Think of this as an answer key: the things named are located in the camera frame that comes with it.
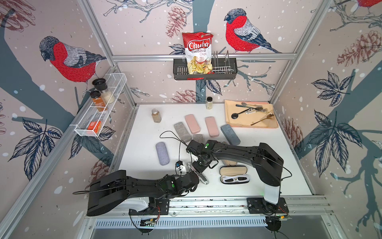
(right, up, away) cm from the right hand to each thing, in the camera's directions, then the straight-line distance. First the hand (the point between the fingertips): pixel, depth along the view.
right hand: (198, 168), depth 84 cm
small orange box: (-46, +26, -19) cm, 56 cm away
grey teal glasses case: (+22, +16, +14) cm, 31 cm away
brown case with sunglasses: (-22, +6, +6) cm, 24 cm away
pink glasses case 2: (+11, +22, +22) cm, 33 cm away
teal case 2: (+1, +15, +13) cm, 20 cm away
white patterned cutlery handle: (+42, +34, +31) cm, 62 cm away
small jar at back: (+9, +39, +29) cm, 50 cm away
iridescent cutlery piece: (+40, +38, +35) cm, 65 cm away
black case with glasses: (+20, -3, -2) cm, 20 cm away
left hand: (+2, -4, -2) cm, 5 cm away
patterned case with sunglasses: (+2, -3, -6) cm, 7 cm away
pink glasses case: (-3, +23, +24) cm, 33 cm away
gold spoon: (+55, +30, +27) cm, 68 cm away
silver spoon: (+39, +40, +35) cm, 66 cm away
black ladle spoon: (+29, +30, +27) cm, 50 cm away
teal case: (-11, +19, +17) cm, 27 cm away
